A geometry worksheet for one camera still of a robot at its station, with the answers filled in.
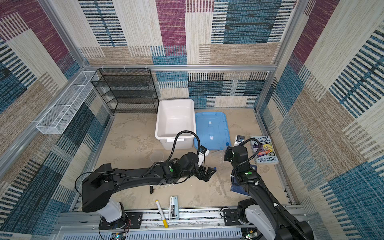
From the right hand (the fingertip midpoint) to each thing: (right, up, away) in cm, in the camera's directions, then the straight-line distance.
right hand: (230, 148), depth 84 cm
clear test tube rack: (-6, -6, -8) cm, 11 cm away
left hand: (-12, -7, -7) cm, 16 cm away
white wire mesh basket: (-85, +14, -15) cm, 88 cm away
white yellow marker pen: (-34, -33, -11) cm, 49 cm away
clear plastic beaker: (-44, -6, +11) cm, 46 cm away
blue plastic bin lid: (-7, +10, +24) cm, 27 cm away
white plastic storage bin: (-35, +20, +31) cm, 51 cm away
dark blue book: (+5, -21, -3) cm, 22 cm away
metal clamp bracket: (-30, -29, -11) cm, 43 cm away
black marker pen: (-44, -22, -1) cm, 49 cm away
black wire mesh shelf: (-68, +38, +25) cm, 81 cm away
